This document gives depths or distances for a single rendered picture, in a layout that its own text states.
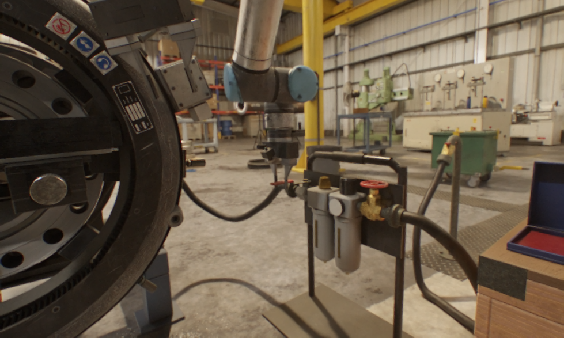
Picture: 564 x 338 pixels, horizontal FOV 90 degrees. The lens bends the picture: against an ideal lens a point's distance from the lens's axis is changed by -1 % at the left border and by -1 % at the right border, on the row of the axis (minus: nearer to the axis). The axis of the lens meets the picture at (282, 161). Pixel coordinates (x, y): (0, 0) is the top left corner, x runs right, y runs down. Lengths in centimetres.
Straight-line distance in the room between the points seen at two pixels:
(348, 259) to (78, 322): 64
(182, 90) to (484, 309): 69
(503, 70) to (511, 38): 489
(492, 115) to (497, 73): 85
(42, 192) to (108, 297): 27
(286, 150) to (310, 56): 332
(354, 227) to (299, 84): 42
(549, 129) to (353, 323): 862
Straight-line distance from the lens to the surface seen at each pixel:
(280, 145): 85
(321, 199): 87
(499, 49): 1151
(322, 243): 93
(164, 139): 65
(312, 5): 429
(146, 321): 121
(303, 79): 74
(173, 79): 70
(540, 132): 942
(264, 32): 64
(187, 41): 48
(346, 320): 111
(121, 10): 50
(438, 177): 138
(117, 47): 52
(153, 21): 48
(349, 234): 85
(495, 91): 659
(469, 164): 333
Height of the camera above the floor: 66
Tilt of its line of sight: 7 degrees down
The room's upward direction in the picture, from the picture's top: 2 degrees counter-clockwise
